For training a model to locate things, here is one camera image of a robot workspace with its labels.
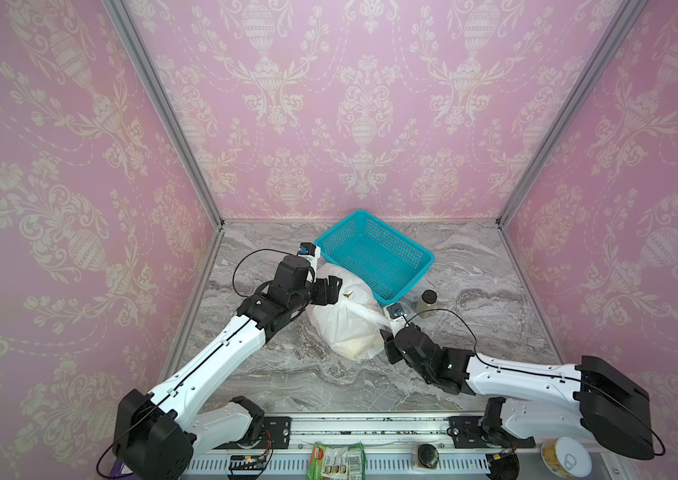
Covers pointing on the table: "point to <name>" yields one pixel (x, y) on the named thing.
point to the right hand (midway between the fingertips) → (386, 329)
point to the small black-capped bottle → (428, 302)
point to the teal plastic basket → (390, 262)
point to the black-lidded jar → (428, 455)
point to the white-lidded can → (566, 457)
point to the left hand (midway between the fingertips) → (332, 282)
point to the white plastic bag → (354, 325)
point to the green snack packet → (347, 462)
